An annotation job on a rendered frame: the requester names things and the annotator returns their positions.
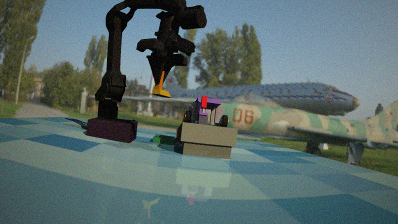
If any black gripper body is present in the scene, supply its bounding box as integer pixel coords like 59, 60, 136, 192
136, 27, 188, 66

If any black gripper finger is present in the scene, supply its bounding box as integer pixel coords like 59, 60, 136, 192
162, 60, 179, 84
146, 55, 170, 84

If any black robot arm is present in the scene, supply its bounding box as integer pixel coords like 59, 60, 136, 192
95, 0, 207, 121

